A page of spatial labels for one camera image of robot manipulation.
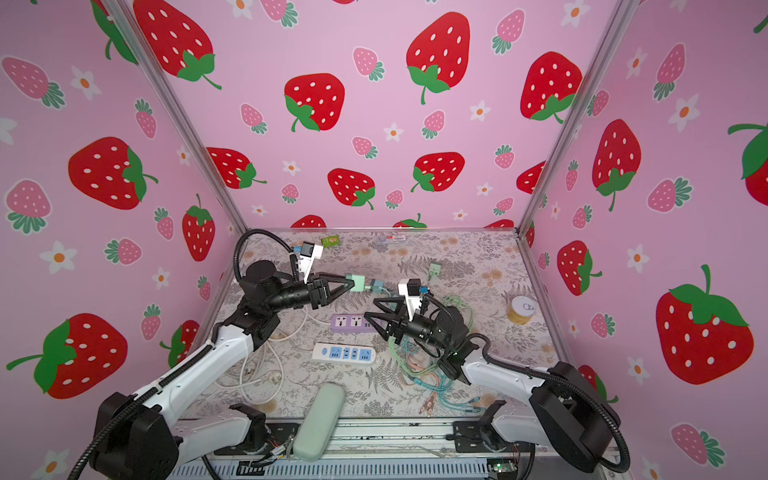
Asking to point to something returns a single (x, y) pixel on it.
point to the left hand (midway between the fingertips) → (351, 285)
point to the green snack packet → (330, 241)
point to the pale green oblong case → (317, 430)
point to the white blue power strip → (361, 354)
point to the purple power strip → (351, 323)
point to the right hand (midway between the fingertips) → (369, 310)
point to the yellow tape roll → (521, 309)
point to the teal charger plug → (377, 285)
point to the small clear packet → (384, 240)
